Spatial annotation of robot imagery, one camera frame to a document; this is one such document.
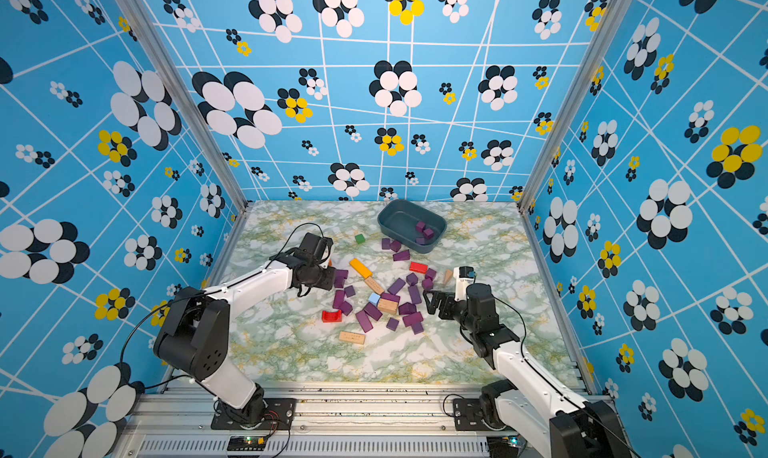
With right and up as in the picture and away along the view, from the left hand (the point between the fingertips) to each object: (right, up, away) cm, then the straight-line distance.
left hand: (334, 274), depth 93 cm
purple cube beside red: (+31, -1, +6) cm, 32 cm away
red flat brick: (+28, +1, +7) cm, 28 cm away
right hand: (+33, -4, -8) cm, 34 cm away
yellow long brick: (+8, +1, +8) cm, 11 cm away
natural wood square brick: (+17, -9, -2) cm, 20 cm away
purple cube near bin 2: (+19, +9, +13) cm, 25 cm away
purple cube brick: (+32, +13, +15) cm, 37 cm away
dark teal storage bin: (+21, +18, +23) cm, 35 cm away
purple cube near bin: (+16, +9, +12) cm, 22 cm away
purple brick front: (+10, -14, -4) cm, 17 cm away
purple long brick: (+20, -4, +3) cm, 20 cm away
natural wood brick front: (+7, -17, -8) cm, 20 cm away
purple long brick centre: (+26, -7, +2) cm, 27 cm away
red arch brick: (0, -12, -4) cm, 13 cm away
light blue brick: (+13, -7, -2) cm, 15 cm away
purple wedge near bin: (+22, +5, +12) cm, 25 cm away
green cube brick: (+7, +11, +15) cm, 20 cm away
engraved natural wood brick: (+14, -5, +2) cm, 15 cm away
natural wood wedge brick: (+37, -1, +4) cm, 37 cm away
